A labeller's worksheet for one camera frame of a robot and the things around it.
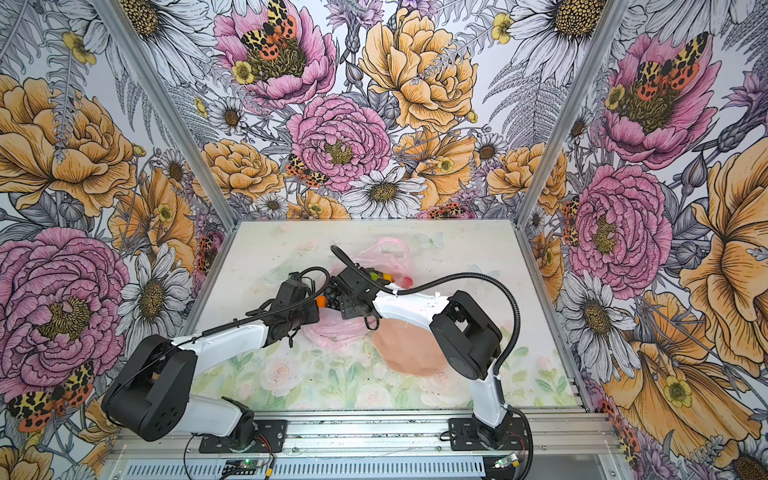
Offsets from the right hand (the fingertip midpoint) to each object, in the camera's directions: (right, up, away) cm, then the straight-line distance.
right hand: (359, 312), depth 91 cm
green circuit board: (-25, -32, -21) cm, 45 cm away
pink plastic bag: (+9, +16, +7) cm, 20 cm away
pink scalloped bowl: (+15, -11, +1) cm, 19 cm away
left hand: (-14, -1, +1) cm, 14 cm away
